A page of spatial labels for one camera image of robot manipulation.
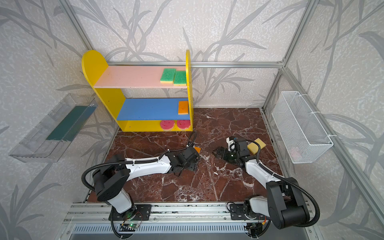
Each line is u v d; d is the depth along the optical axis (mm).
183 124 1052
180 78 769
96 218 727
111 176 482
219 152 785
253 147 790
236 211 737
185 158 665
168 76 784
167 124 1048
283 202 418
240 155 690
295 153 718
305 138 600
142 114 994
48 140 638
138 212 722
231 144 803
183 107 996
